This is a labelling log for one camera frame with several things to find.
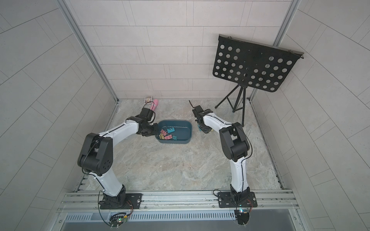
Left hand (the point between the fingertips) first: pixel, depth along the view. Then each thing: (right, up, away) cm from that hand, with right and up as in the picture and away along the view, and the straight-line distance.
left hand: (160, 130), depth 95 cm
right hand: (+35, +2, +5) cm, 36 cm away
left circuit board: (-14, -39, -27) cm, 49 cm away
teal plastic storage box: (+15, -1, +2) cm, 16 cm away
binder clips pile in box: (+4, -3, 0) cm, 5 cm away
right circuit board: (+46, -39, -26) cm, 66 cm away
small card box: (-15, +22, +20) cm, 33 cm away
